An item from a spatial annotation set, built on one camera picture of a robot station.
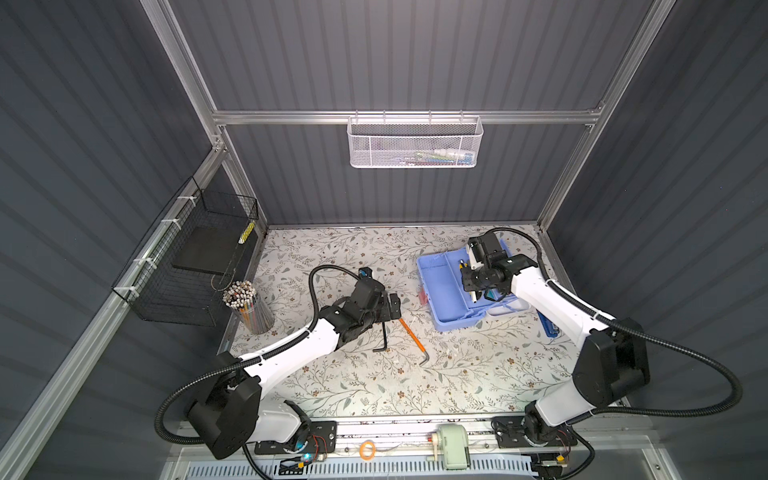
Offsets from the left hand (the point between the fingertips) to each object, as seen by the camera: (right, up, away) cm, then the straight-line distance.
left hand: (388, 302), depth 84 cm
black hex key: (-1, -13, +6) cm, 14 cm away
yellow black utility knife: (+26, +4, -14) cm, 29 cm away
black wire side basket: (-50, +10, -13) cm, 52 cm away
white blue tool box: (+21, -4, +12) cm, 24 cm away
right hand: (+25, +6, +4) cm, 26 cm away
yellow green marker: (-39, +21, -2) cm, 44 cm away
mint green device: (+16, -29, -15) cm, 37 cm away
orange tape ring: (-5, -34, -12) cm, 37 cm away
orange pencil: (+7, -11, +7) cm, 15 cm away
